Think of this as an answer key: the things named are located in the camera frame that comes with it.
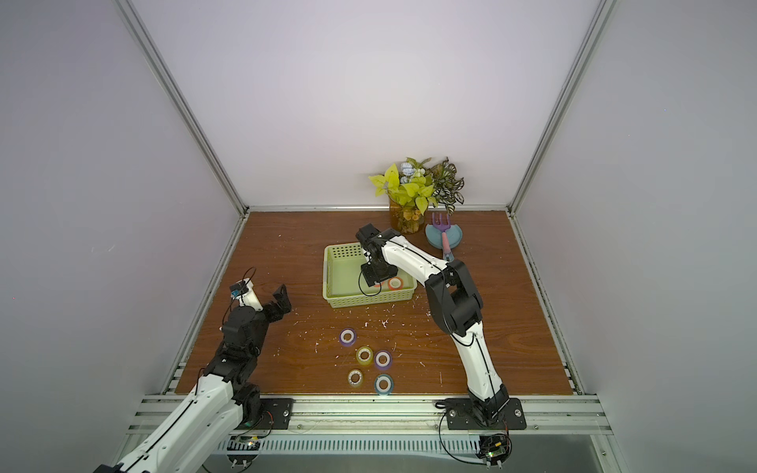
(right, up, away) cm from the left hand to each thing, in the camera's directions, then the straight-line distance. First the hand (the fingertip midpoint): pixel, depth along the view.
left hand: (273, 288), depth 82 cm
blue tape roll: (+32, -25, -5) cm, 41 cm away
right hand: (+30, +3, +13) cm, 32 cm away
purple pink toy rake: (+55, +18, +31) cm, 66 cm away
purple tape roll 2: (+33, -20, -1) cm, 39 cm away
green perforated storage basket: (+17, -3, +20) cm, 26 cm away
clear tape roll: (+24, -24, -4) cm, 34 cm away
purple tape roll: (+21, -17, +3) cm, 27 cm away
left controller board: (-4, -39, -11) cm, 40 cm away
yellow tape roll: (+26, -19, 0) cm, 32 cm away
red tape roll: (+35, -2, +12) cm, 38 cm away
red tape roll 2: (+30, 0, +6) cm, 30 cm away
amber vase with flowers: (+42, +32, +11) cm, 53 cm away
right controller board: (+59, -37, -13) cm, 70 cm away
